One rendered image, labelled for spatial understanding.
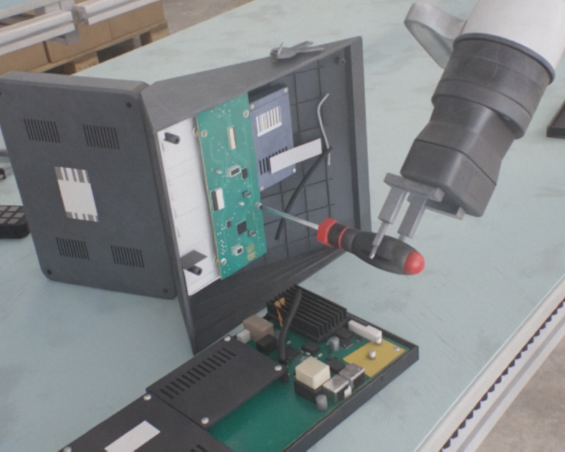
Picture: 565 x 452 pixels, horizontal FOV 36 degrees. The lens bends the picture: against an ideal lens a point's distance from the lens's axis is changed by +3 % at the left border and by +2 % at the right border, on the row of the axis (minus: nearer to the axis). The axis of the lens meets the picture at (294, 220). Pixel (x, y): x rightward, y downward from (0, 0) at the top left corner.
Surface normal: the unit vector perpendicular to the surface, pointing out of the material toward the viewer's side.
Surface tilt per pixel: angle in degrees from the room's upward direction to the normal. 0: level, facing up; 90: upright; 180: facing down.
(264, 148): 90
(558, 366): 0
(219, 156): 90
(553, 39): 80
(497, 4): 42
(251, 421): 0
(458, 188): 90
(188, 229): 90
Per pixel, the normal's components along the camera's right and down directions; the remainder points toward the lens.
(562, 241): -0.09, -0.87
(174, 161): 0.73, 0.27
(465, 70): -0.58, -0.35
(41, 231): -0.39, 0.48
